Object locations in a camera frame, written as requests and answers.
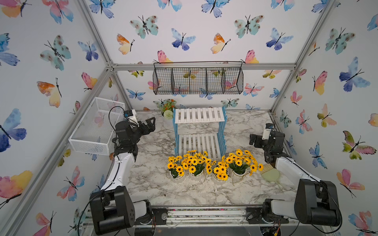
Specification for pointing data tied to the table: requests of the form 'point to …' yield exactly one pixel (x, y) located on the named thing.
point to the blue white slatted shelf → (201, 129)
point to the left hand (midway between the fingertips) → (149, 118)
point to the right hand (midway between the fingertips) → (260, 134)
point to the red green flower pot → (167, 111)
